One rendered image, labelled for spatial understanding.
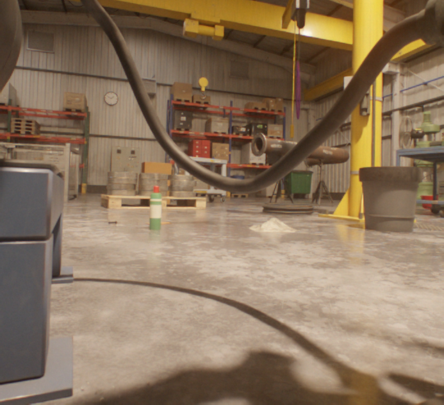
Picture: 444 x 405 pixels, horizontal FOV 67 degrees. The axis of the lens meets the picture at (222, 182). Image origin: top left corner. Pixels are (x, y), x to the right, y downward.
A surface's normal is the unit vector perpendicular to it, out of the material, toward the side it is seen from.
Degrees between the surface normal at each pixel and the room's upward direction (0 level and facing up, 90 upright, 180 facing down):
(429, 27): 117
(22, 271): 90
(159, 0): 90
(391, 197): 95
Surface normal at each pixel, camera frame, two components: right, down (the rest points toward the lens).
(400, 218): 0.00, 0.06
